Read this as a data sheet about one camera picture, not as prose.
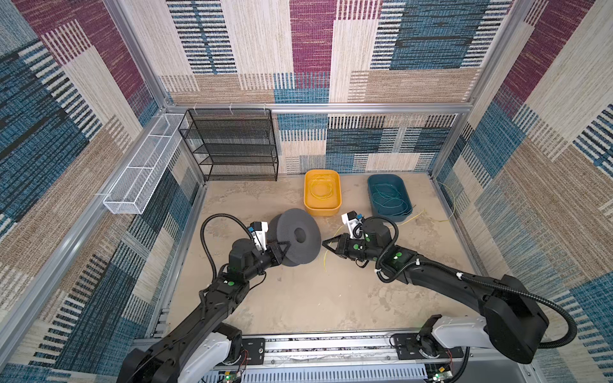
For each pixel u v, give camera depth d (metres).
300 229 0.85
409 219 0.99
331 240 0.77
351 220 0.75
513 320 0.42
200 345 0.57
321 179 1.12
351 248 0.70
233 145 1.11
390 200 1.08
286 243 0.79
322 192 1.15
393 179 1.14
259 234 0.73
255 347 0.75
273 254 0.70
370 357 0.73
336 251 0.71
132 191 0.91
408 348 0.73
